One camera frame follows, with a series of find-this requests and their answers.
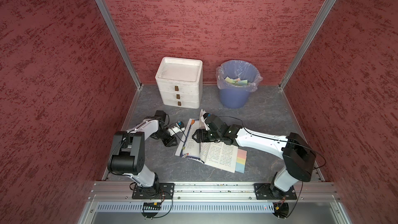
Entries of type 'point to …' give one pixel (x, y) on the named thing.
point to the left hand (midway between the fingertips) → (172, 143)
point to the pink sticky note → (242, 153)
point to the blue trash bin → (233, 96)
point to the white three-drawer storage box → (180, 82)
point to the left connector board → (152, 206)
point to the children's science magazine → (215, 154)
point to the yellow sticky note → (240, 160)
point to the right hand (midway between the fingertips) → (197, 140)
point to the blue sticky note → (240, 167)
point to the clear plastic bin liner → (238, 74)
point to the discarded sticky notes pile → (237, 81)
